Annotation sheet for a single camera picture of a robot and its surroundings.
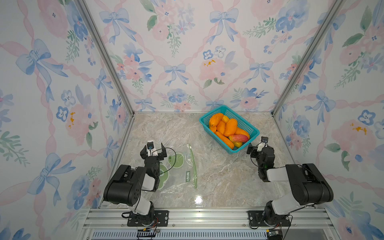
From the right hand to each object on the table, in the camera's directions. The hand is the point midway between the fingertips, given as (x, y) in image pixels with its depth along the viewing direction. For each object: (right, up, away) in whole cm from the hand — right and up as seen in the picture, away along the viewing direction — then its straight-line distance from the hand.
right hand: (259, 143), depth 93 cm
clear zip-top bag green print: (-50, -15, -3) cm, 53 cm away
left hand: (-64, 0, -4) cm, 64 cm away
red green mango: (-13, +2, +2) cm, 13 cm away
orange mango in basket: (-16, +10, +7) cm, 20 cm away
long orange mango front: (-20, +2, +2) cm, 20 cm away
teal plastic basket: (-8, +13, +11) cm, 18 cm away
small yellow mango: (-18, +16, +17) cm, 29 cm away
